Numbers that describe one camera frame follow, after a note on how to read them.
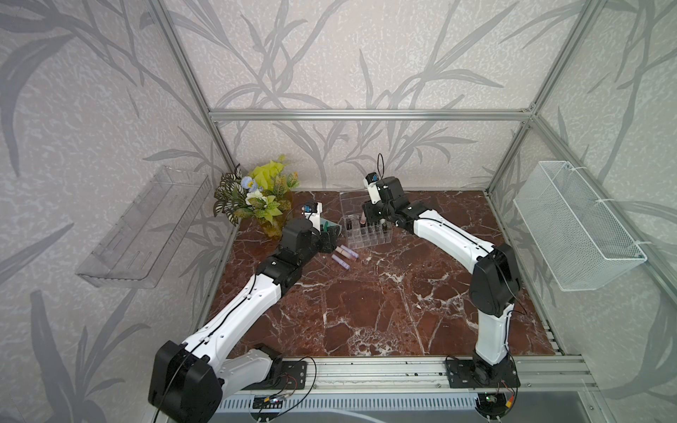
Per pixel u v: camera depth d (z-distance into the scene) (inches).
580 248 23.0
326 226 41.7
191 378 14.8
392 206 27.0
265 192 35.7
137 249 26.2
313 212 26.2
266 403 27.7
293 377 28.4
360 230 41.0
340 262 37.9
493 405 29.2
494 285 19.3
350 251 39.0
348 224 39.8
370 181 30.7
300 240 22.6
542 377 29.7
